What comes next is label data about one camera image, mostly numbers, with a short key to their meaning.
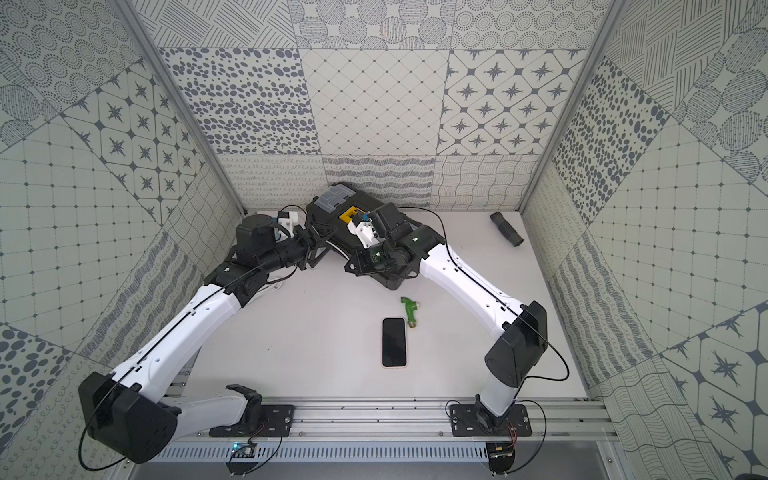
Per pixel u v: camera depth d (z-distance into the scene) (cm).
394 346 86
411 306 93
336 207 98
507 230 112
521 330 43
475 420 66
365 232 69
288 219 70
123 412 38
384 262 63
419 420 76
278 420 73
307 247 64
